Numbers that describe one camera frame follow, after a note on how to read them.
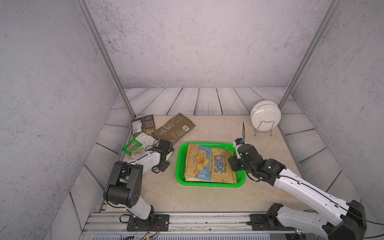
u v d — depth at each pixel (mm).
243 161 593
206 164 848
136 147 1009
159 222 730
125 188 452
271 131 1078
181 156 888
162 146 757
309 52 854
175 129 1084
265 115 1020
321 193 437
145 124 1145
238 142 696
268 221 647
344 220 386
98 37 795
